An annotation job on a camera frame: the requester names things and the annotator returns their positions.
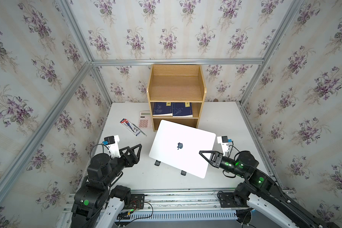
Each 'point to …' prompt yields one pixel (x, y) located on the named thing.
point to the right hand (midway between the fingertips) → (201, 154)
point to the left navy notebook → (162, 109)
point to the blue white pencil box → (129, 126)
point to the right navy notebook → (179, 110)
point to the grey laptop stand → (157, 163)
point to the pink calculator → (145, 119)
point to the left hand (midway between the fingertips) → (138, 148)
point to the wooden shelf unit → (176, 83)
